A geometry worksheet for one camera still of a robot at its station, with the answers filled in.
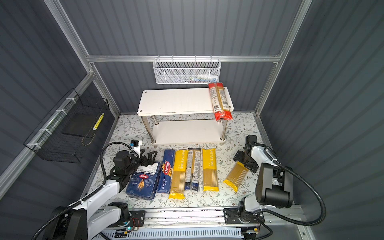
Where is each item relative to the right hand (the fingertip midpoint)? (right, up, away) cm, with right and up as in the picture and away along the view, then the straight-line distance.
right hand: (245, 164), depth 90 cm
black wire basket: (-95, +18, -19) cm, 99 cm away
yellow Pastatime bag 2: (-22, -5, -3) cm, 23 cm away
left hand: (-57, +9, -5) cm, 58 cm away
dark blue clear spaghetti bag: (-32, -3, -1) cm, 32 cm away
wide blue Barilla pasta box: (-59, -7, -11) cm, 60 cm away
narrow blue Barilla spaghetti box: (-48, -4, -5) cm, 48 cm away
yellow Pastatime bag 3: (-7, -5, -5) cm, 10 cm away
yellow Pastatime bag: (-40, -6, -5) cm, 41 cm away
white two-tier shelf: (-52, +36, -10) cm, 64 cm away
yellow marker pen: (-82, +25, -12) cm, 87 cm away
